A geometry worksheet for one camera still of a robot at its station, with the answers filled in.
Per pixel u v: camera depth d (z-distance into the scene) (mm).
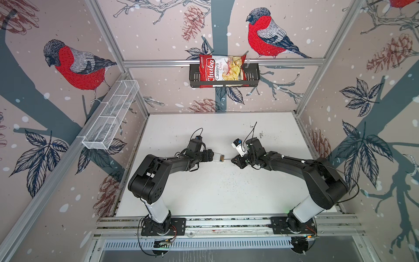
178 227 727
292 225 661
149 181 461
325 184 457
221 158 959
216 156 949
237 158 828
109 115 777
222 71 876
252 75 949
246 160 789
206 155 856
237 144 816
